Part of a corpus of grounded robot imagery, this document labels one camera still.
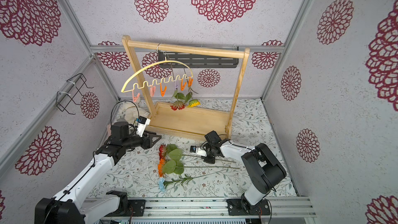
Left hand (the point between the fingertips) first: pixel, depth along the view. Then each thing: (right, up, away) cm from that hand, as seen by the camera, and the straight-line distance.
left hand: (158, 136), depth 80 cm
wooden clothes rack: (+8, +7, +29) cm, 32 cm away
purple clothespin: (+9, +27, +6) cm, 29 cm away
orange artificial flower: (+6, -17, +3) cm, 18 cm away
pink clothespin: (-2, +23, -5) cm, 24 cm away
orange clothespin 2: (+11, +27, +8) cm, 31 cm away
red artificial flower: (+10, +21, +13) cm, 27 cm away
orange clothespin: (+3, +23, 0) cm, 23 cm away
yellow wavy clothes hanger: (+4, +28, -2) cm, 28 cm away
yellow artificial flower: (+18, +18, +14) cm, 29 cm away
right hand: (+23, -11, +12) cm, 29 cm away
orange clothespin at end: (+16, +31, +12) cm, 37 cm away
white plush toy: (-24, +13, +21) cm, 35 cm away
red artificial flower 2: (+6, -10, +8) cm, 14 cm away
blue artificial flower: (+13, -23, +2) cm, 27 cm away
